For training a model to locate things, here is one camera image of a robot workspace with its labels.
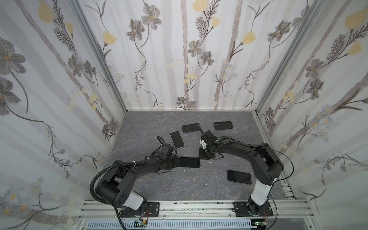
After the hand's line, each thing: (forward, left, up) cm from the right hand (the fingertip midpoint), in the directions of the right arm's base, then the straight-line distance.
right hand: (196, 153), depth 90 cm
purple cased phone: (-4, +4, -5) cm, 7 cm away
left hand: (-3, +11, -3) cm, 12 cm away
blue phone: (+21, +3, -2) cm, 22 cm away
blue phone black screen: (+14, +13, -8) cm, 21 cm away
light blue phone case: (+14, +13, -8) cm, 21 cm away
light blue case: (-8, +3, -4) cm, 10 cm away
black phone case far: (+28, -23, -6) cm, 36 cm away
